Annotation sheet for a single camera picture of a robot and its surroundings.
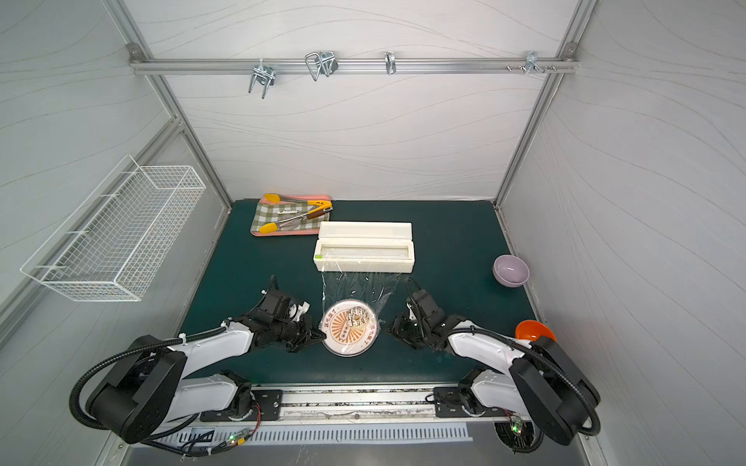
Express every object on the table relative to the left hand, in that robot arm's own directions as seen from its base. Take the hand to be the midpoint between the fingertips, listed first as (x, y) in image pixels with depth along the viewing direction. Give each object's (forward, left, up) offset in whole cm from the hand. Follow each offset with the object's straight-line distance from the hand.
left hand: (326, 338), depth 83 cm
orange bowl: (+3, -59, +2) cm, 60 cm away
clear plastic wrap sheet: (+14, -13, +4) cm, 20 cm away
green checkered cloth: (+48, +23, 0) cm, 53 cm away
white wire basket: (+12, +49, +30) cm, 58 cm away
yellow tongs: (+40, +27, +2) cm, 48 cm away
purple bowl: (+25, -60, -1) cm, 65 cm away
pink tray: (+59, +23, -1) cm, 63 cm away
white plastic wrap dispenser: (+30, -10, +4) cm, 32 cm away
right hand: (+3, -18, 0) cm, 19 cm away
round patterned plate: (+3, -7, 0) cm, 8 cm away
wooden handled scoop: (+44, +19, +1) cm, 48 cm away
